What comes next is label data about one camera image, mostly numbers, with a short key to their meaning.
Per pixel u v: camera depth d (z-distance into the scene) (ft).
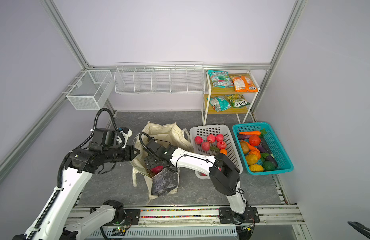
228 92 2.82
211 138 3.21
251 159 2.78
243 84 2.78
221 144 3.11
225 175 1.54
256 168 2.78
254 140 3.10
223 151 3.00
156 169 2.49
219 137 3.25
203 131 3.25
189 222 2.42
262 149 3.09
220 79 2.91
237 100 3.34
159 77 3.25
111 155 1.80
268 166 2.77
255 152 2.99
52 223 1.21
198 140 3.18
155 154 2.03
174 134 2.71
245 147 3.09
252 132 3.32
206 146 3.08
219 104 3.25
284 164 2.78
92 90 3.15
